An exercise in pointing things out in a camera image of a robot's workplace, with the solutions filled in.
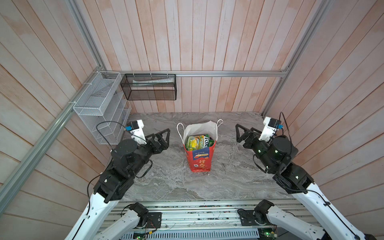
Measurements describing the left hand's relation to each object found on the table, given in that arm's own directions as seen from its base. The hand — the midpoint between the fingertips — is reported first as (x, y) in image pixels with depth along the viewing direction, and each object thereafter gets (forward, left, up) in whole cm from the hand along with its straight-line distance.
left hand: (163, 135), depth 60 cm
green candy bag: (+10, -14, -19) cm, 26 cm away
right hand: (+4, -33, +1) cm, 33 cm away
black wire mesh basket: (+41, +14, -5) cm, 44 cm away
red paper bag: (+1, -16, -22) cm, 28 cm away
